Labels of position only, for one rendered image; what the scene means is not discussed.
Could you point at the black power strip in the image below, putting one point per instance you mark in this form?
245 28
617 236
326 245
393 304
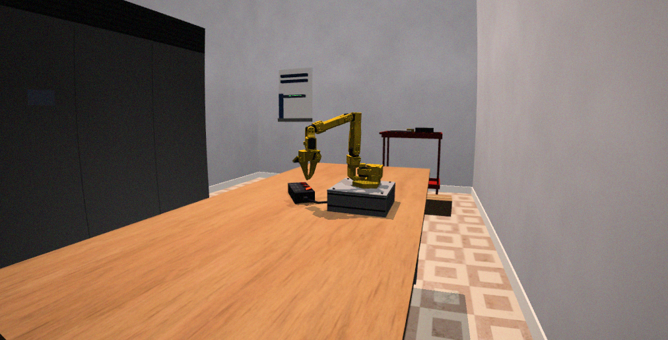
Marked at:
301 192

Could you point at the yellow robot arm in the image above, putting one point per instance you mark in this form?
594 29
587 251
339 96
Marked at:
370 171

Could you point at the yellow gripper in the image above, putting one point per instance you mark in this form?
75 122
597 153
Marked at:
303 157

